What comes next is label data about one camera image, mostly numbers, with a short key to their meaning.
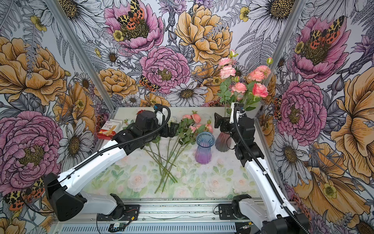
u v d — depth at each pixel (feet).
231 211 2.44
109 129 3.43
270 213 1.36
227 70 2.29
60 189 1.29
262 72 2.38
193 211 2.50
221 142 2.94
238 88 2.40
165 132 2.12
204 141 2.73
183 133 3.38
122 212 2.29
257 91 2.14
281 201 1.32
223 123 2.10
